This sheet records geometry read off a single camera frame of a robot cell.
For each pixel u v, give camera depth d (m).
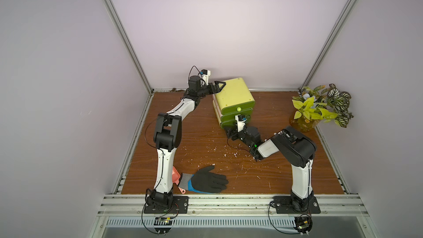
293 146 0.53
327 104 0.84
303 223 0.70
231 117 0.89
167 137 0.60
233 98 0.88
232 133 0.85
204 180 0.79
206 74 0.90
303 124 0.93
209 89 0.88
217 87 0.87
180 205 0.73
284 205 0.73
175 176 0.81
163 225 0.71
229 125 0.93
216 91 0.87
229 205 0.74
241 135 0.84
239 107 0.87
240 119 0.83
